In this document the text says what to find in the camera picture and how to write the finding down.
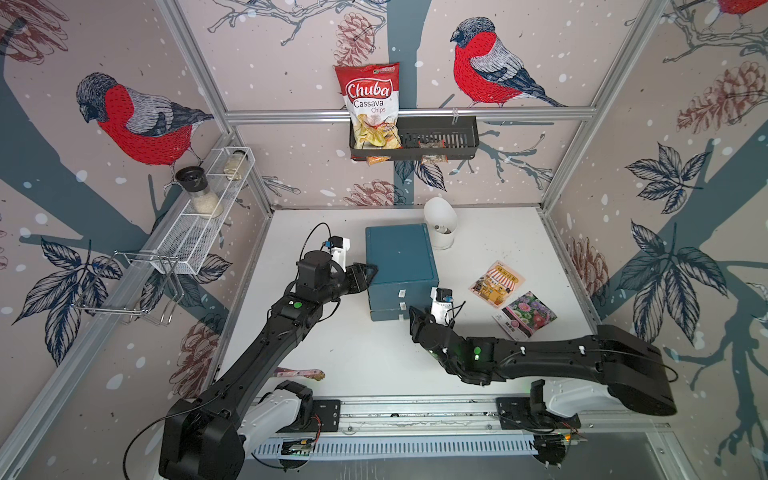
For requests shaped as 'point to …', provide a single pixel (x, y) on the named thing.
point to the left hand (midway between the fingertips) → (378, 266)
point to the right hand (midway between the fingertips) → (413, 310)
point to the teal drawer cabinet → (407, 269)
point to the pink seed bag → (523, 316)
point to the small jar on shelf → (234, 165)
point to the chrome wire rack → (135, 285)
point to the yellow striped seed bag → (498, 284)
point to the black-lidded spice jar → (204, 200)
